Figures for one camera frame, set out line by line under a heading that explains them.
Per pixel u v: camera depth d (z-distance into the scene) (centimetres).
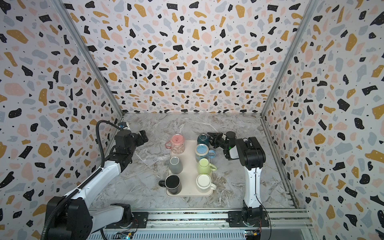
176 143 90
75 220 39
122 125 72
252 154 59
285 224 75
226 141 86
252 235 71
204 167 83
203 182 79
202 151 88
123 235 70
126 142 63
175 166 86
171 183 76
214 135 95
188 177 90
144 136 78
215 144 95
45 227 34
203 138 93
